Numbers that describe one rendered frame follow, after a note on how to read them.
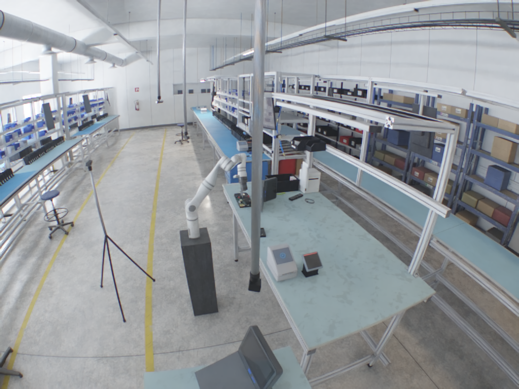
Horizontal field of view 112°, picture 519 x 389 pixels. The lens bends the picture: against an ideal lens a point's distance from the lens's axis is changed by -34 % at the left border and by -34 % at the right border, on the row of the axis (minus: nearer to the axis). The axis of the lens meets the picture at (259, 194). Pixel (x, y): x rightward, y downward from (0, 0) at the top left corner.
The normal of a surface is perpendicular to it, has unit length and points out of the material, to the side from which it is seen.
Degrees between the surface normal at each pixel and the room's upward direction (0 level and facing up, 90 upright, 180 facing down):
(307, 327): 0
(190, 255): 90
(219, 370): 24
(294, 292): 0
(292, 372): 0
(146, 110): 90
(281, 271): 41
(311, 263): 32
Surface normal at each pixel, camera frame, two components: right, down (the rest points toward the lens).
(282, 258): 0.18, -0.60
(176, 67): 0.30, 0.40
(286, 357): 0.02, -0.91
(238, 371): -0.35, -0.77
